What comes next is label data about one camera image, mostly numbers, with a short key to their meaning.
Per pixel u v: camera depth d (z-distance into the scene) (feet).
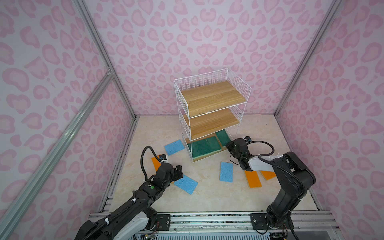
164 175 2.08
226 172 2.94
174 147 3.31
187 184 2.76
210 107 2.23
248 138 2.87
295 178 1.48
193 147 3.21
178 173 2.51
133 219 1.70
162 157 2.45
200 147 3.21
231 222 2.45
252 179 2.82
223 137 3.29
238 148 2.47
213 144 3.24
